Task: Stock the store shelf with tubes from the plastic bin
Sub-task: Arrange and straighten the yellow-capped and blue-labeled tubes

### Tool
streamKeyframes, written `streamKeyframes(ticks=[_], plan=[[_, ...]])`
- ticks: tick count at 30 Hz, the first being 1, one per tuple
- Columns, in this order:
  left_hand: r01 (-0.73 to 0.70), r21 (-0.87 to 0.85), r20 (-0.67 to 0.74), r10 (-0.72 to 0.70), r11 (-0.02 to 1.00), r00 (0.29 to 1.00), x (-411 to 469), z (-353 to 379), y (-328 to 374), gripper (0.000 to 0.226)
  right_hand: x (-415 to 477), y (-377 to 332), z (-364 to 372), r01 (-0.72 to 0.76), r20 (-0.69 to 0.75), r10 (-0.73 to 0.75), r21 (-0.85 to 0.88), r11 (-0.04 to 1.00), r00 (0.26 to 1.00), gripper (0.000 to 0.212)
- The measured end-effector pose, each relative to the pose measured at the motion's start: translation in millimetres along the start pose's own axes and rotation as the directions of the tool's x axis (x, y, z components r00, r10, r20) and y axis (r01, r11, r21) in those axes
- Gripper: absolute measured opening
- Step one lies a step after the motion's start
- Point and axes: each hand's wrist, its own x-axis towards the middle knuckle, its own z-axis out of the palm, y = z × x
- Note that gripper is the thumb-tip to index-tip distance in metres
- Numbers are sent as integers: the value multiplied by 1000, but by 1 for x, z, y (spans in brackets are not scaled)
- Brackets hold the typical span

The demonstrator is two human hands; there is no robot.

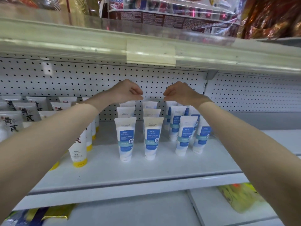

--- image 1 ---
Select person's left forearm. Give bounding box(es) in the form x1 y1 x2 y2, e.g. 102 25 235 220
0 94 108 222

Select person's left hand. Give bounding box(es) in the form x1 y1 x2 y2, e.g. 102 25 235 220
103 79 144 104

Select yellow snack bag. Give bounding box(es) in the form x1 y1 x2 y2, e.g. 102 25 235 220
216 183 266 213

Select blue snack packet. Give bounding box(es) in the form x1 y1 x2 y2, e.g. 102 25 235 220
16 207 50 226

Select person's right hand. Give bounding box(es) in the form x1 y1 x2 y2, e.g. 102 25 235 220
163 81 213 109

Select row of yellow cap tubes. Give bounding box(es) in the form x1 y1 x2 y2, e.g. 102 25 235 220
0 96 100 171

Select gold snack packet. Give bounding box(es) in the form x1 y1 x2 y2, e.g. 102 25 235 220
42 204 77 220
26 208 39 222

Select group of blue-labelled white tubes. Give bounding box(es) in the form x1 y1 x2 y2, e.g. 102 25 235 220
114 100 212 162

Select person's right forearm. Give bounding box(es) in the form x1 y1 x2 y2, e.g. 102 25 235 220
197 101 301 226

